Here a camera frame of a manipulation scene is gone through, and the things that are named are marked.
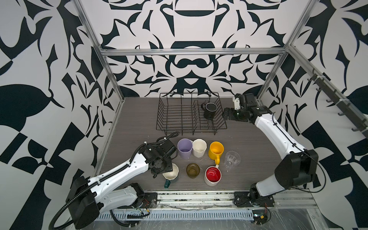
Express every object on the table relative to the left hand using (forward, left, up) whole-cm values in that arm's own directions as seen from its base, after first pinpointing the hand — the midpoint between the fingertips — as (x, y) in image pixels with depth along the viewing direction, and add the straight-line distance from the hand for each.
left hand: (168, 165), depth 78 cm
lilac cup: (+11, -10, -1) cm, 14 cm away
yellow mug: (+10, -29, -6) cm, 31 cm away
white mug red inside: (-4, -24, -7) cm, 26 cm away
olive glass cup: (-1, -14, -7) cm, 15 cm away
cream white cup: (+12, -18, -3) cm, 22 cm away
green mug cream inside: (-3, -1, -8) cm, 9 cm away
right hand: (+26, -36, +12) cm, 46 cm away
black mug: (+35, -27, +4) cm, 45 cm away
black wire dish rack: (+41, -15, -6) cm, 44 cm away
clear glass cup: (+5, -38, -7) cm, 39 cm away
